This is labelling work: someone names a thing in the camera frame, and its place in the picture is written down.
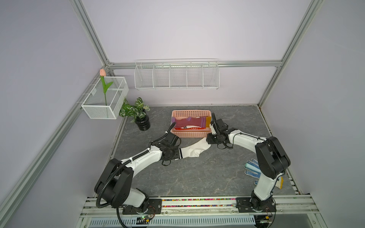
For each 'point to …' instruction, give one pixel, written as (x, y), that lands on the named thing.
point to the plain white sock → (194, 149)
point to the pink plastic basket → (192, 133)
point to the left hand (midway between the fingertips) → (176, 155)
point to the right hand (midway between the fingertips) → (208, 138)
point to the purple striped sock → (200, 121)
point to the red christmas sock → (190, 128)
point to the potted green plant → (138, 111)
